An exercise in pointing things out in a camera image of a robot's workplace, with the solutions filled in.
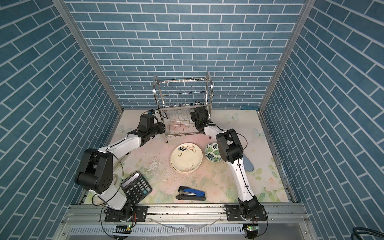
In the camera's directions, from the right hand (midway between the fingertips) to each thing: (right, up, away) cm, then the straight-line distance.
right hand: (198, 109), depth 108 cm
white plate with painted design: (-7, -32, -16) cm, 37 cm away
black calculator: (-34, -46, -28) cm, 63 cm away
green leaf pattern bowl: (+9, -28, -17) cm, 34 cm away
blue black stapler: (-6, -49, -28) cm, 56 cm away
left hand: (-21, -11, -15) cm, 28 cm away
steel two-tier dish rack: (-15, +7, +4) cm, 17 cm away
